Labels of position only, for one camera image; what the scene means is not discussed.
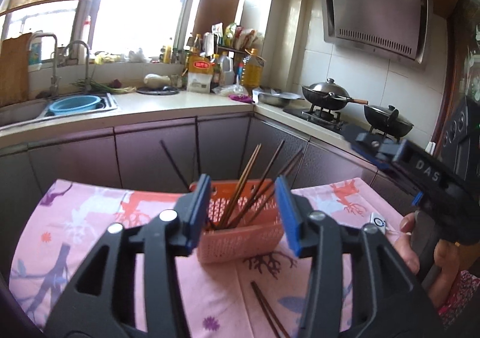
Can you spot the brown chopstick on cloth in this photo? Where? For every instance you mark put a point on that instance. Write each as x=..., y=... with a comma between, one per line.
x=284, y=332
x=266, y=309

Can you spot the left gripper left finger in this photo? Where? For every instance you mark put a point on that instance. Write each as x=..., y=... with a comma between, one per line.
x=99, y=299

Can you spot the chrome kitchen faucet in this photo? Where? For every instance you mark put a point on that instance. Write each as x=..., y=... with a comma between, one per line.
x=83, y=55

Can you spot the dark chopstick leaning left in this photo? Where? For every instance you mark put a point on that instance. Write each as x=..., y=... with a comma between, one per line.
x=257, y=191

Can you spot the pink patterned tablecloth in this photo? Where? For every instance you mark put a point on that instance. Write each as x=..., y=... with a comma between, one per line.
x=218, y=298

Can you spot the steel bowl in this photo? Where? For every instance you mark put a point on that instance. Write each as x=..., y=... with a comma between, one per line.
x=278, y=99

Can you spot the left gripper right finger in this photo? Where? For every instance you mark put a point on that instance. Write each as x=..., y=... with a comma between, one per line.
x=358, y=286

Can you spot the white bag yellow label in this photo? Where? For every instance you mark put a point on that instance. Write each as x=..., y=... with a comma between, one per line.
x=199, y=75

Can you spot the brown chopstick in basket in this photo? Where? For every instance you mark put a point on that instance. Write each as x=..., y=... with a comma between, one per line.
x=239, y=187

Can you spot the pink plastic utensil basket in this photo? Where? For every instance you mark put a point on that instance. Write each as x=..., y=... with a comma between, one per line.
x=254, y=234

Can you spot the yellow cooking oil bottle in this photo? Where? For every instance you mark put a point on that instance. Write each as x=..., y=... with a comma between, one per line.
x=252, y=71

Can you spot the steel sink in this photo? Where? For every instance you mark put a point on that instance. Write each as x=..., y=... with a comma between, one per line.
x=38, y=110

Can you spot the dark upright chopstick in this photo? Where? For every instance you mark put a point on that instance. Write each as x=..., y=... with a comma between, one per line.
x=197, y=146

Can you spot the dark chopstick in basket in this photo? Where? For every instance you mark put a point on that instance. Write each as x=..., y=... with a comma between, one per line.
x=174, y=165

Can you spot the purple cloth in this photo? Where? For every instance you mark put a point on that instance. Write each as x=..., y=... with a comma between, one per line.
x=241, y=98

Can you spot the gas stove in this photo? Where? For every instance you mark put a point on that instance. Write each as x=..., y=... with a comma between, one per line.
x=331, y=120

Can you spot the black pot with lid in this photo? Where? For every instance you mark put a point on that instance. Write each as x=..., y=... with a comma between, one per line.
x=387, y=120

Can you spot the wooden cutting board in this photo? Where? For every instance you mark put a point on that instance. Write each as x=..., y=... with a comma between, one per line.
x=14, y=83

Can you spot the black wok with lid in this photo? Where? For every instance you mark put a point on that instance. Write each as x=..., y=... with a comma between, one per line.
x=328, y=95

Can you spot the white plastic jug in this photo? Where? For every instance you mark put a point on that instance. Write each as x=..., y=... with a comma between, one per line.
x=227, y=72

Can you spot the person's right hand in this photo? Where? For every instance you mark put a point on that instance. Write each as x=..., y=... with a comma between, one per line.
x=446, y=258

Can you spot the small white electronic device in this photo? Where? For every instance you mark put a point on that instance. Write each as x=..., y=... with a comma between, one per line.
x=377, y=220

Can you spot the blue plastic basin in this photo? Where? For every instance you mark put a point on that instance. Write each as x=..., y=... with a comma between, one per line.
x=74, y=104

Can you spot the range hood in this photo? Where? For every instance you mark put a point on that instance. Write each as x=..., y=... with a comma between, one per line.
x=395, y=29

